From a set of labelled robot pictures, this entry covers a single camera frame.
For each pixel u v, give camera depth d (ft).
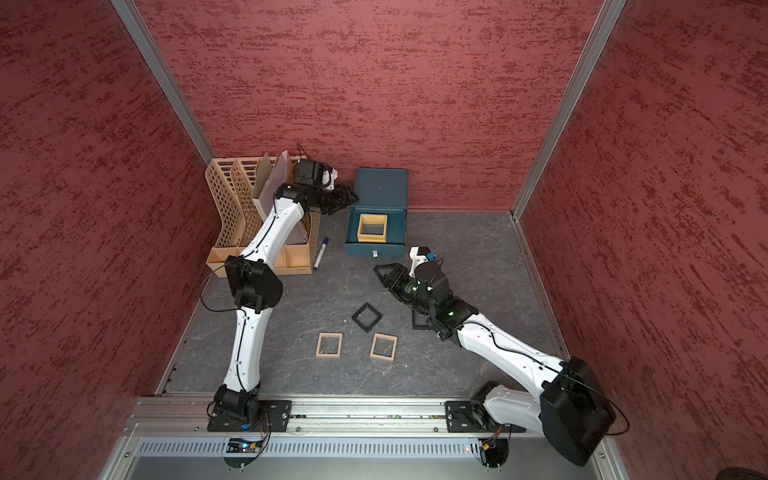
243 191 3.41
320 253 3.49
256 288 2.00
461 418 2.42
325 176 2.67
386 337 2.85
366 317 3.03
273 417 2.39
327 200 2.73
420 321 1.94
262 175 3.05
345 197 2.84
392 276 2.27
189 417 2.48
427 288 1.87
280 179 2.92
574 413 1.32
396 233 3.04
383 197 3.20
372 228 3.13
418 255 2.40
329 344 2.81
